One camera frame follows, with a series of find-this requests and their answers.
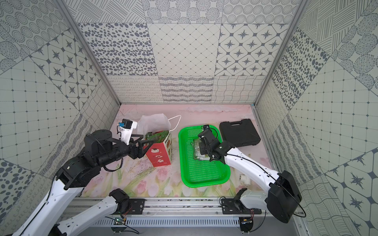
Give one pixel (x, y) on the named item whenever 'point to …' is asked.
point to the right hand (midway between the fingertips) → (206, 145)
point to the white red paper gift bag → (156, 127)
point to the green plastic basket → (198, 170)
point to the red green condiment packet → (157, 136)
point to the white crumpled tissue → (244, 179)
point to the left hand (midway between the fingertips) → (146, 135)
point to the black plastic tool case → (240, 134)
